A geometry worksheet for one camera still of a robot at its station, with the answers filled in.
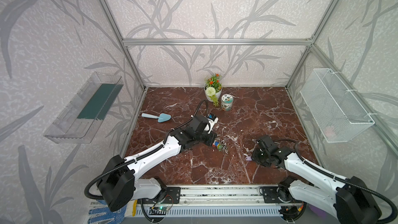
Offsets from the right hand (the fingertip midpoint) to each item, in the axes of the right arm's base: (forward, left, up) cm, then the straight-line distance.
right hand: (251, 152), depth 86 cm
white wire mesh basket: (+6, -30, +32) cm, 44 cm away
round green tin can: (+32, +12, +6) cm, 34 cm away
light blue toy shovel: (+24, +55, -1) cm, 60 cm away
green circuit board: (-27, +47, -2) cm, 54 cm away
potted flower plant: (+36, +21, +13) cm, 44 cm away
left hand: (+5, +18, +14) cm, 24 cm away
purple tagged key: (-3, +2, 0) cm, 4 cm away
